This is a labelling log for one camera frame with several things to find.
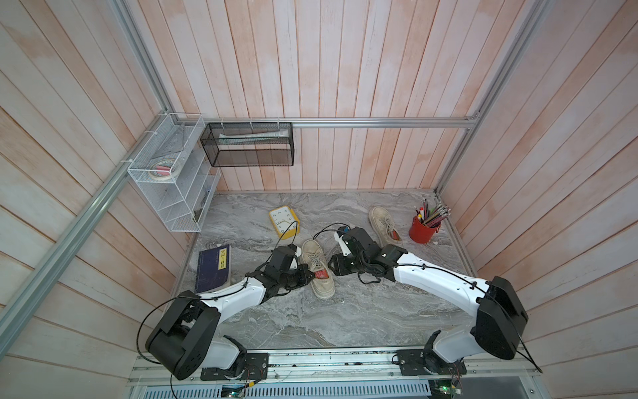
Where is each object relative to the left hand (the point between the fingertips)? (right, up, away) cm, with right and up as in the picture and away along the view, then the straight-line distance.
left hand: (315, 278), depth 86 cm
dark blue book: (-39, +1, +8) cm, 40 cm away
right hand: (+6, +6, -3) cm, 9 cm away
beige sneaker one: (-1, +7, +6) cm, 10 cm away
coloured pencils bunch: (+46, +22, +8) cm, 51 cm away
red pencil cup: (+43, +15, +13) cm, 47 cm away
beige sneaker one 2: (+28, +17, +14) cm, 36 cm away
